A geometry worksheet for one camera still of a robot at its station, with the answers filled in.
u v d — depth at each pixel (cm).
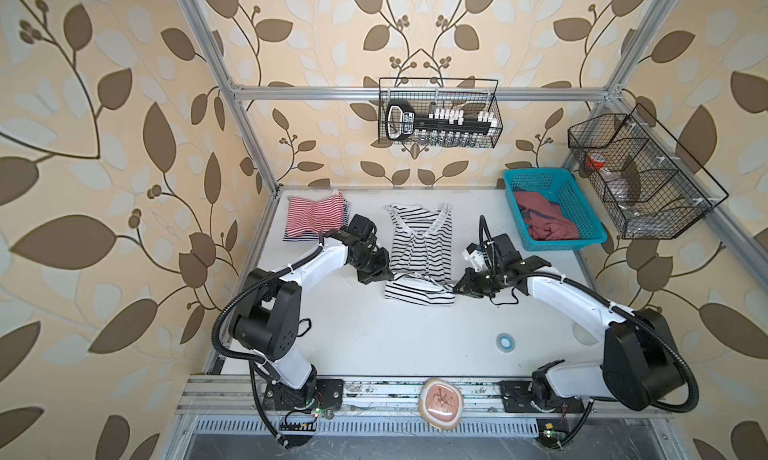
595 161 88
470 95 91
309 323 87
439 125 84
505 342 83
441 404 71
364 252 76
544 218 106
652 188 72
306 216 107
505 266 66
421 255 101
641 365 42
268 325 46
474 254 81
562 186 112
